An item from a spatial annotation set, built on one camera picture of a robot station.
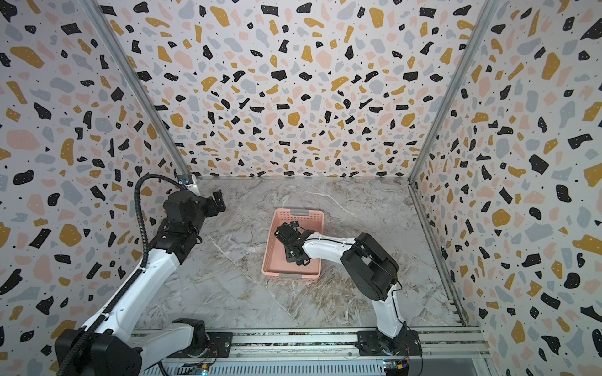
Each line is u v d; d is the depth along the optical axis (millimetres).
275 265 923
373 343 736
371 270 501
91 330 381
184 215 559
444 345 750
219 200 716
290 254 687
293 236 742
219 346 731
